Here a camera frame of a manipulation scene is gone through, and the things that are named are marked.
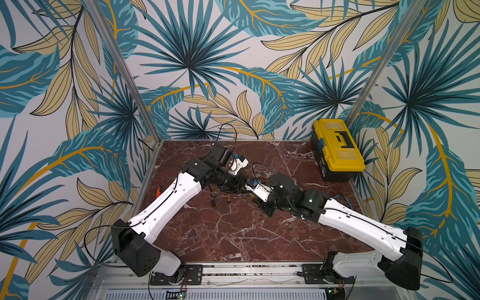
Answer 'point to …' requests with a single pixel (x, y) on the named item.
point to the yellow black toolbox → (339, 155)
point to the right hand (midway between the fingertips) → (255, 196)
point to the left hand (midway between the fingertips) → (249, 194)
